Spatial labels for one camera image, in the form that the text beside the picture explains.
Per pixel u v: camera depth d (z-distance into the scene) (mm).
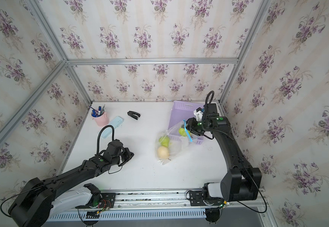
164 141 919
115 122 1051
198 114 748
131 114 1103
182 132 766
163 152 863
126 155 749
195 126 696
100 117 976
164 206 731
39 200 395
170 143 947
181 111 1147
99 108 1003
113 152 651
